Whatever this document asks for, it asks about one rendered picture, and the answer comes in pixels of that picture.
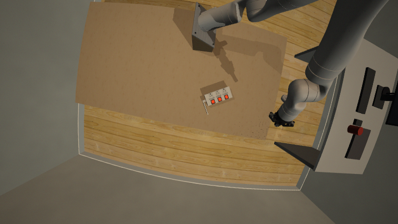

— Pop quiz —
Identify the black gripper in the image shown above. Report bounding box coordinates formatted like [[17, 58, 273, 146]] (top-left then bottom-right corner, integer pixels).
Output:
[[269, 111, 295, 127]]

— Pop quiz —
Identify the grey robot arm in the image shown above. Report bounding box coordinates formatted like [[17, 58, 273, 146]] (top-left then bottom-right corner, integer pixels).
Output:
[[198, 0, 389, 121]]

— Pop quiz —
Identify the grey power strip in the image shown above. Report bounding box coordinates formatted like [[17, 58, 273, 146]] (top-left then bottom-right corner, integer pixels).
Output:
[[203, 86, 232, 114]]

